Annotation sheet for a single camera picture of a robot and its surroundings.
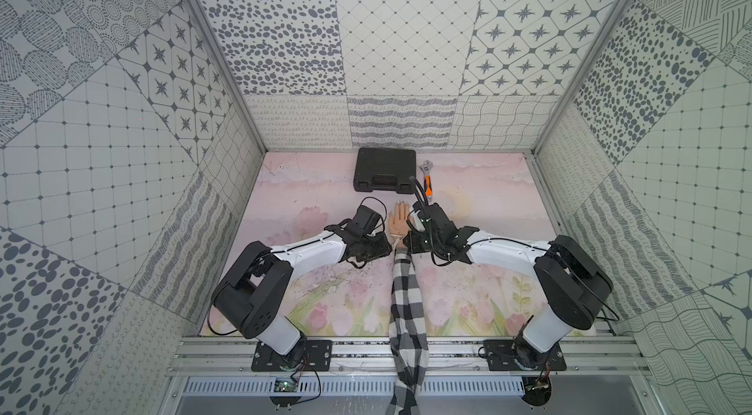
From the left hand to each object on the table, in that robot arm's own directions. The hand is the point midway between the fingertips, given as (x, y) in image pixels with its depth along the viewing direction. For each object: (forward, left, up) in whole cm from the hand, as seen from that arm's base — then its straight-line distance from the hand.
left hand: (398, 253), depth 86 cm
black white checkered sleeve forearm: (-23, -3, 0) cm, 23 cm away
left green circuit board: (-32, +28, -8) cm, 44 cm away
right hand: (+4, -3, -1) cm, 5 cm away
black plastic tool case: (+38, +5, -4) cm, 39 cm away
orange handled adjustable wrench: (+31, -12, -6) cm, 34 cm away
